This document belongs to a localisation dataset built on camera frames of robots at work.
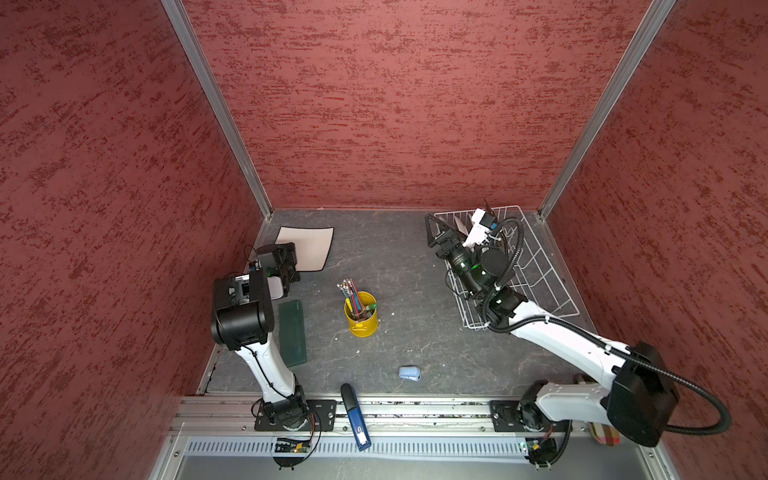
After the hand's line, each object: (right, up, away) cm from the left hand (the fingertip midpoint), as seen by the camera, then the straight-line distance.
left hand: (299, 252), depth 101 cm
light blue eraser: (+38, -31, -23) cm, 54 cm away
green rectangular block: (+3, -23, -14) cm, 27 cm away
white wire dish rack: (+81, -8, -4) cm, 82 cm away
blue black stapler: (+24, -40, -31) cm, 56 cm away
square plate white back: (+4, +2, +2) cm, 5 cm away
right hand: (+41, +8, -31) cm, 52 cm away
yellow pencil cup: (+26, -18, -22) cm, 38 cm away
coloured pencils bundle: (+21, -10, -22) cm, 32 cm away
